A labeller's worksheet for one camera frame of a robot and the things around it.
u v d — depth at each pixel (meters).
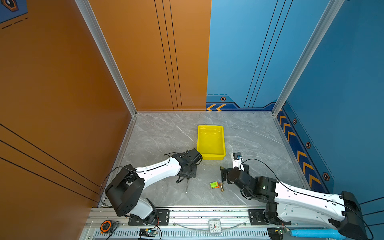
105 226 0.68
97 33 0.77
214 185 0.81
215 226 0.70
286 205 0.61
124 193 0.44
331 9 0.70
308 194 0.46
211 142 1.03
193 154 0.68
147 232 0.71
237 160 0.64
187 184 0.83
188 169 0.63
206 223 0.72
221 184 0.82
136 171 0.47
